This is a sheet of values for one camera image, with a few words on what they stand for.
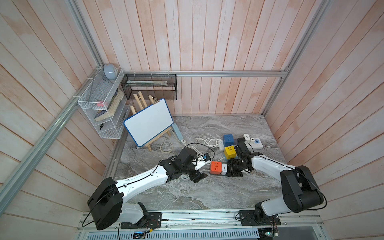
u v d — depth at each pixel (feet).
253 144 3.30
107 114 2.44
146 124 3.43
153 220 2.40
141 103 2.76
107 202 1.32
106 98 2.60
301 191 1.44
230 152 2.93
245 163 2.21
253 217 2.39
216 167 2.69
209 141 3.40
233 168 2.63
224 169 2.74
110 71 2.68
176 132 3.32
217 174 2.89
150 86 3.37
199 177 2.25
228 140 3.12
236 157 2.53
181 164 1.97
